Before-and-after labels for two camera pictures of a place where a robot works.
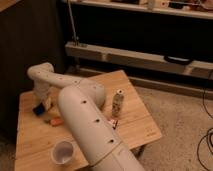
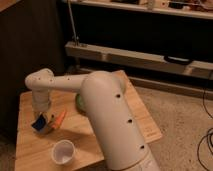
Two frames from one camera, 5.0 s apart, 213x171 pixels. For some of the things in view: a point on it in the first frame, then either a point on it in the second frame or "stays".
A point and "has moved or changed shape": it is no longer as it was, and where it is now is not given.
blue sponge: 39,110 has moved or changed shape
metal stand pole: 75,37 stays
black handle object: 177,60 stays
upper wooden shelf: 189,8 stays
